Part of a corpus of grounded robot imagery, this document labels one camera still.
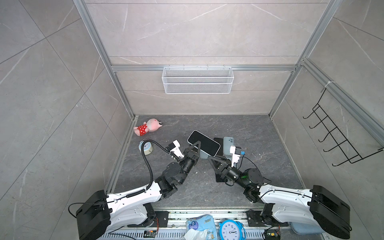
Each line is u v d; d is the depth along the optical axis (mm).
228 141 1037
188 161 610
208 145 673
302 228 686
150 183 536
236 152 612
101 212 402
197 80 1001
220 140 1043
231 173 610
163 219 730
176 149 644
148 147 949
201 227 673
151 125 1043
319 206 418
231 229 688
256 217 742
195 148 657
